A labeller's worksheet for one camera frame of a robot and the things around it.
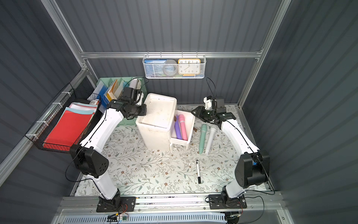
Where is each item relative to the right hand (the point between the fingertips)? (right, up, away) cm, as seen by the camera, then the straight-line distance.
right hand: (197, 112), depth 82 cm
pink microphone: (-9, -6, +13) cm, 17 cm away
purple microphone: (-12, -10, +11) cm, 19 cm away
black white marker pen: (+1, -39, 0) cm, 39 cm away
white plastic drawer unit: (-23, -8, -6) cm, 25 cm away
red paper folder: (-68, -10, -12) cm, 69 cm away
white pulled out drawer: (-4, -7, +16) cm, 18 cm away
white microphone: (+13, -14, +19) cm, 27 cm away
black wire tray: (-72, +6, -6) cm, 72 cm away
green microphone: (+6, -14, +18) cm, 23 cm away
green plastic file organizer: (-58, +17, +14) cm, 62 cm away
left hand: (-33, +2, +2) cm, 33 cm away
